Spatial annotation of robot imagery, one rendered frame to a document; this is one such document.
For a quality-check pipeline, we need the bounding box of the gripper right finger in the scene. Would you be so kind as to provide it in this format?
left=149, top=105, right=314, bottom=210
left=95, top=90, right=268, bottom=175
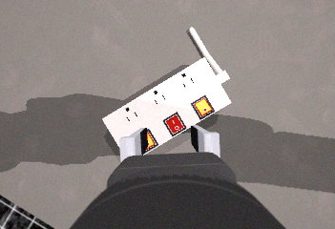
left=191, top=125, right=220, bottom=158

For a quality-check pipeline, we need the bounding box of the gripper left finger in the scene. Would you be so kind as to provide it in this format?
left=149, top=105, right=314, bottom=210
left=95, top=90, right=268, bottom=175
left=119, top=128, right=148, bottom=162

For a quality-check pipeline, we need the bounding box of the white power strip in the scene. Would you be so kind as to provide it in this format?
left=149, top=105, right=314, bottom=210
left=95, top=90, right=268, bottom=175
left=102, top=28, right=231, bottom=155

